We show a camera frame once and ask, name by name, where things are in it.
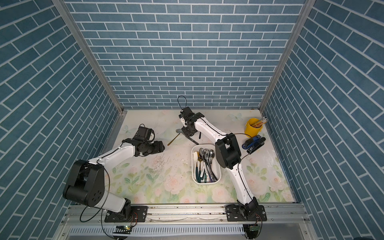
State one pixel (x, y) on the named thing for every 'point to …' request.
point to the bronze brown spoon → (173, 139)
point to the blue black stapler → (252, 144)
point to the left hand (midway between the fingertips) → (163, 148)
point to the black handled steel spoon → (192, 140)
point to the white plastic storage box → (205, 169)
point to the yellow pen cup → (251, 130)
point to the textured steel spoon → (179, 130)
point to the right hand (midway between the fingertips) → (189, 131)
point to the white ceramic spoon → (195, 155)
